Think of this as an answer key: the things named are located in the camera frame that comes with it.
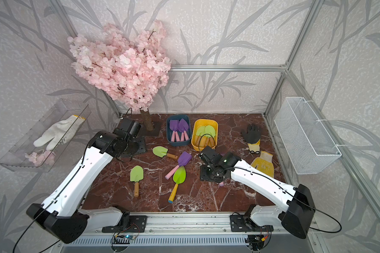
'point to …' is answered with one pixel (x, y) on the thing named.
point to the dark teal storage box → (187, 119)
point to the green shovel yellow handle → (179, 177)
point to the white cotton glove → (62, 132)
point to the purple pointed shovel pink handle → (185, 132)
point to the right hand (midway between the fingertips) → (202, 177)
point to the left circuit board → (129, 237)
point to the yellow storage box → (197, 122)
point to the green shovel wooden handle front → (200, 131)
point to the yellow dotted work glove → (264, 163)
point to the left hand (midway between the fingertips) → (144, 148)
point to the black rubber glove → (251, 134)
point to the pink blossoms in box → (40, 157)
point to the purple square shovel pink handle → (183, 158)
